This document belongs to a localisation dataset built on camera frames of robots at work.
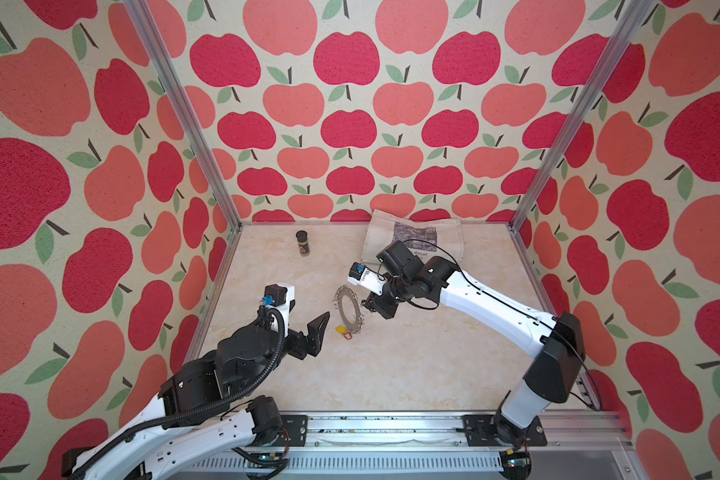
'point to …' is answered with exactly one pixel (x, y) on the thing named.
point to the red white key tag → (348, 336)
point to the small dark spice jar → (303, 243)
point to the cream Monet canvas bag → (428, 237)
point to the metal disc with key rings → (347, 303)
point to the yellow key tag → (340, 329)
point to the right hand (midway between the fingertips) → (374, 299)
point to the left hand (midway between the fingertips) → (317, 314)
